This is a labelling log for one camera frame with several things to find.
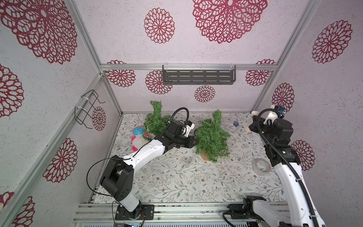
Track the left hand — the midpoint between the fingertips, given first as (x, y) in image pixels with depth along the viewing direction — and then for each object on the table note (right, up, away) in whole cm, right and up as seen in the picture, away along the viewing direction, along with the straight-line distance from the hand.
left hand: (198, 143), depth 80 cm
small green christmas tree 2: (+6, +4, -9) cm, 11 cm away
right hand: (+25, +14, -12) cm, 31 cm away
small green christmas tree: (-24, +12, -3) cm, 27 cm away
